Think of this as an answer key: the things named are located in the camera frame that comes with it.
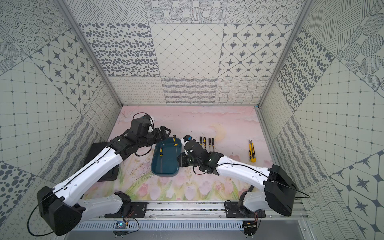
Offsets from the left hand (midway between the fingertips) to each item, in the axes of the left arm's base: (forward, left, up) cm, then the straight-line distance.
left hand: (165, 130), depth 76 cm
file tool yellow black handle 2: (+10, -18, -25) cm, 33 cm away
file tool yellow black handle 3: (+8, -27, -25) cm, 37 cm away
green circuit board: (-38, +20, -27) cm, 51 cm away
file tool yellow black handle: (-1, -4, -7) cm, 8 cm away
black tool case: (+1, +50, -23) cm, 55 cm away
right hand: (-11, -7, -11) cm, 17 cm away
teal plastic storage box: (-5, +5, -27) cm, 28 cm away
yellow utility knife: (+2, -51, -24) cm, 57 cm away
